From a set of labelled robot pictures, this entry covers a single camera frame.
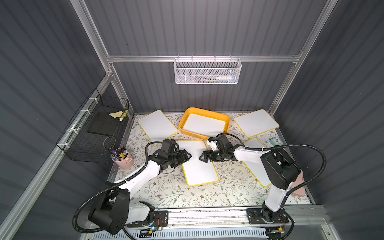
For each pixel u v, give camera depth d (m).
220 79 0.91
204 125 1.09
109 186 0.43
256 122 1.17
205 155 0.84
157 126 1.12
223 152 0.74
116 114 0.81
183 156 0.75
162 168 0.62
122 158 0.83
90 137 0.72
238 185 0.84
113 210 0.41
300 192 0.78
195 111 1.17
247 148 0.63
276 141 1.01
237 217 0.75
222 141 0.77
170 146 0.67
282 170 0.49
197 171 0.86
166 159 0.67
